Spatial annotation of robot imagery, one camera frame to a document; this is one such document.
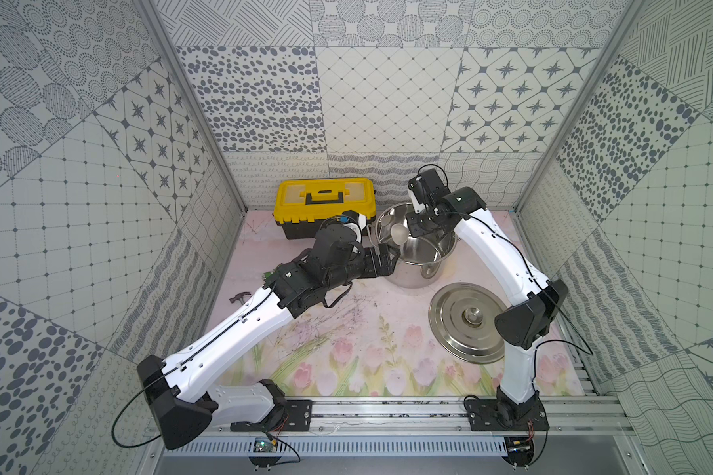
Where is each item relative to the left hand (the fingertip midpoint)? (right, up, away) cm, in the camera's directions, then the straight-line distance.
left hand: (387, 246), depth 66 cm
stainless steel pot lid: (+25, -24, +22) cm, 41 cm away
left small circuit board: (-30, -49, +5) cm, 58 cm away
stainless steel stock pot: (+16, -6, +41) cm, 45 cm away
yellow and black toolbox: (-27, +13, +33) cm, 45 cm away
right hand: (+11, +5, +16) cm, 20 cm away
